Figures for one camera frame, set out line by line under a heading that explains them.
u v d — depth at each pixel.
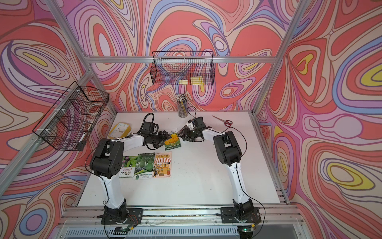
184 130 0.96
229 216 0.73
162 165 0.91
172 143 1.01
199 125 0.88
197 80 0.91
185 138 0.95
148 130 0.82
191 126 0.99
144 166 0.91
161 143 0.91
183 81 0.83
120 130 1.05
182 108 1.10
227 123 1.12
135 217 0.72
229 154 0.62
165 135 0.93
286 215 0.75
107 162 0.53
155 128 0.86
